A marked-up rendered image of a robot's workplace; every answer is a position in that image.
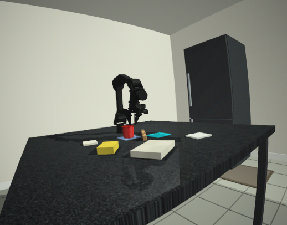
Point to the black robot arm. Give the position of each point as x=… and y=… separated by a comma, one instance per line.
x=137, y=92

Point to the yellow block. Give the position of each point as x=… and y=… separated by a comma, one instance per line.
x=107, y=147

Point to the tan flat bar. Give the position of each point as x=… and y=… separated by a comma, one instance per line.
x=143, y=135

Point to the beige flat block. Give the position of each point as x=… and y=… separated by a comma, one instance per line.
x=154, y=149

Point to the white flat bar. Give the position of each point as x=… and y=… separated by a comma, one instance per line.
x=91, y=142

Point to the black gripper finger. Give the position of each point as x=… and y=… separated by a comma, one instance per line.
x=136, y=117
x=128, y=118

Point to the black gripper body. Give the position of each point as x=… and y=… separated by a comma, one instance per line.
x=128, y=111

